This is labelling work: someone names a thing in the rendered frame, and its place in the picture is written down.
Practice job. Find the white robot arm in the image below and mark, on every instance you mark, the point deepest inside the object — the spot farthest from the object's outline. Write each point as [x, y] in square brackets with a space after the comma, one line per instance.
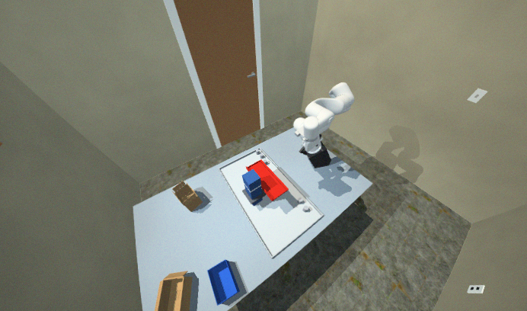
[321, 112]

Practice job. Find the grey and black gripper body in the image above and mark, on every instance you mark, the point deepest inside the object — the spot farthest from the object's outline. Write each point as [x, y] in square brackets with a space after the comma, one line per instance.
[310, 145]

